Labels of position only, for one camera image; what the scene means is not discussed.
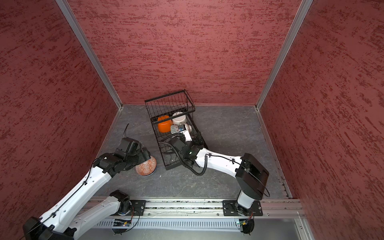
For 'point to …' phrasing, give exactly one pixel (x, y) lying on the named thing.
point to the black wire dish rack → (169, 114)
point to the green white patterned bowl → (174, 129)
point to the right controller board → (248, 225)
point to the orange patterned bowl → (147, 168)
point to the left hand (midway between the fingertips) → (143, 160)
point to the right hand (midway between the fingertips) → (192, 137)
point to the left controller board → (120, 222)
